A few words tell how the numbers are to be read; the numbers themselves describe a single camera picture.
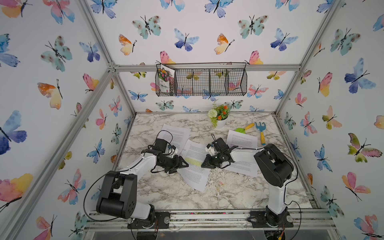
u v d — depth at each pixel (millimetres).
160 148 722
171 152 777
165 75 887
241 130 1077
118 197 428
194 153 986
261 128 1090
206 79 984
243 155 670
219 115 1014
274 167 514
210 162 828
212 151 893
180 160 781
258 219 738
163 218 739
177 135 1065
